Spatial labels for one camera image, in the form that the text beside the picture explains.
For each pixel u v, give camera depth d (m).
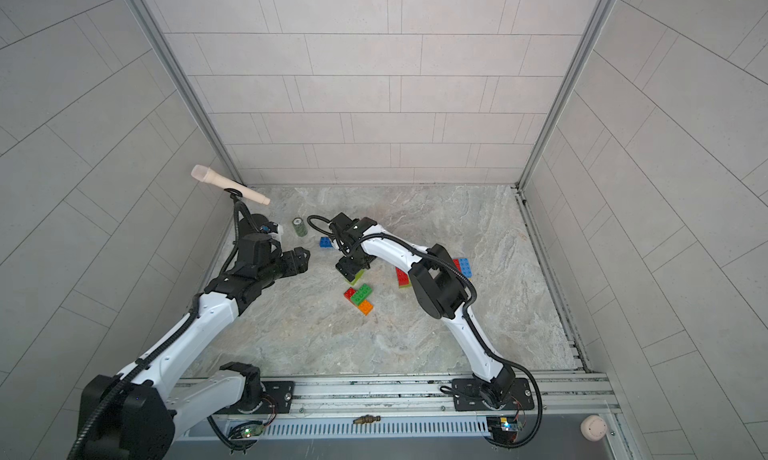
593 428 0.65
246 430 0.66
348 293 0.88
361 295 0.85
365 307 0.86
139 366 0.41
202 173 0.82
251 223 0.94
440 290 0.56
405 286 0.89
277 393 0.71
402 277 0.89
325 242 0.87
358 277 0.83
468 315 0.58
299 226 0.98
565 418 0.69
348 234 0.69
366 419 0.68
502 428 0.68
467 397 0.71
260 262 0.62
